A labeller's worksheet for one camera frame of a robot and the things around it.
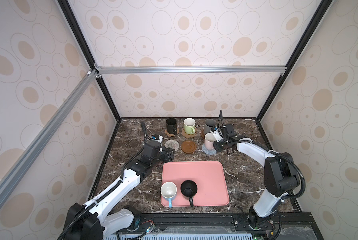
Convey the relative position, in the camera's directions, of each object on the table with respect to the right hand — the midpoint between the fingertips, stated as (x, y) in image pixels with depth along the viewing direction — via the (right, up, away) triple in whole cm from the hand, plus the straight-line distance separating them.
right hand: (216, 143), depth 95 cm
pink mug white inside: (-6, +1, -3) cm, 6 cm away
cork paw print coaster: (-17, +5, +14) cm, 23 cm away
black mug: (-30, +11, +10) cm, 33 cm away
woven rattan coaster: (-30, +5, +14) cm, 33 cm away
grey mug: (-3, +13, +8) cm, 15 cm away
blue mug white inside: (-30, -25, -13) cm, 41 cm away
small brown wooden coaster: (-18, -3, +8) cm, 20 cm away
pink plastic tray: (-5, -20, -5) cm, 21 cm away
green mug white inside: (-17, +13, +10) cm, 24 cm away
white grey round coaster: (-29, -1, +8) cm, 30 cm away
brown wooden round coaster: (-7, +6, +14) cm, 16 cm away
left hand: (-26, -2, -17) cm, 31 cm away
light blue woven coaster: (-4, -6, +4) cm, 8 cm away
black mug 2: (-18, -24, -12) cm, 33 cm away
